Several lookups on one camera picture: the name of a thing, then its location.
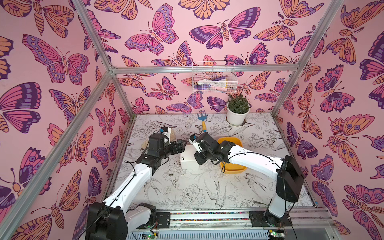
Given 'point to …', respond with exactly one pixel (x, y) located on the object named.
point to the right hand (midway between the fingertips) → (196, 153)
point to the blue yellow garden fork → (203, 118)
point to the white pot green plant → (238, 107)
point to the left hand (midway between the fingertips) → (182, 142)
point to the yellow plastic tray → (229, 168)
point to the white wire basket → (214, 77)
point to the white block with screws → (188, 160)
